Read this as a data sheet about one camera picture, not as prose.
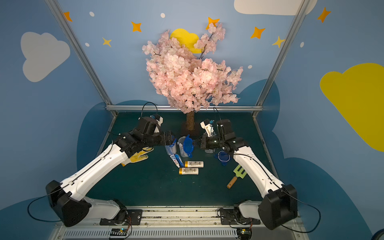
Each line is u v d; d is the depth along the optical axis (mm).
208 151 967
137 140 533
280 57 880
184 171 883
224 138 603
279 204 396
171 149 949
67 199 379
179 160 952
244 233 733
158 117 685
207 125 708
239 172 905
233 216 743
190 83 731
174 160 952
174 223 734
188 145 749
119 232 731
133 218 739
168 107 1019
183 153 958
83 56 862
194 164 911
